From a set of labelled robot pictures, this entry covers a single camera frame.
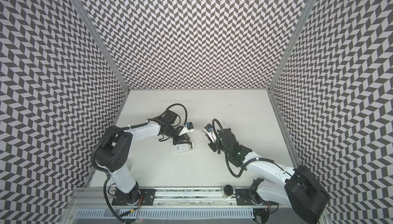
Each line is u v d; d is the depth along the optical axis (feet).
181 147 2.90
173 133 2.57
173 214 2.27
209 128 2.24
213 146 2.34
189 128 2.58
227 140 1.96
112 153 1.57
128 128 1.75
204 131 2.32
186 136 2.83
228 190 2.40
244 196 2.43
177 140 2.61
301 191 1.33
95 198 2.42
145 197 2.37
